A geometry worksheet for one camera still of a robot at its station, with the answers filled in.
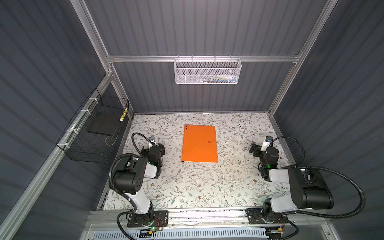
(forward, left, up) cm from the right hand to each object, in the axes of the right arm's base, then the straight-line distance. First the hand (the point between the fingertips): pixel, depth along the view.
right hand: (263, 144), depth 91 cm
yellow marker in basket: (+7, +81, +21) cm, 84 cm away
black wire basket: (-7, +93, +21) cm, 96 cm away
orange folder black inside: (+6, +39, -8) cm, 40 cm away
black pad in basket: (+1, +89, +20) cm, 91 cm away
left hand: (0, +71, -2) cm, 71 cm away
